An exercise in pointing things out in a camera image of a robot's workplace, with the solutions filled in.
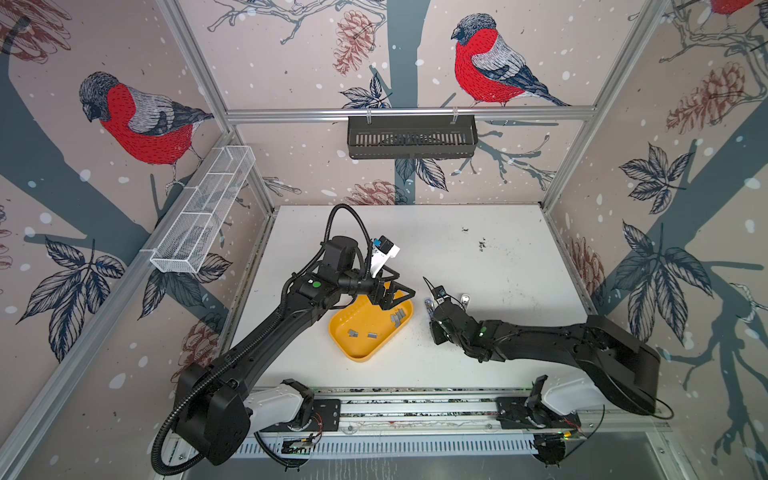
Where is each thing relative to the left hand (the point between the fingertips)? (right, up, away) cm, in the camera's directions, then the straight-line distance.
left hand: (403, 285), depth 70 cm
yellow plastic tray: (-12, -16, +17) cm, 27 cm away
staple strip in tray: (-1, -13, +20) cm, 24 cm away
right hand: (+9, -14, +17) cm, 24 cm away
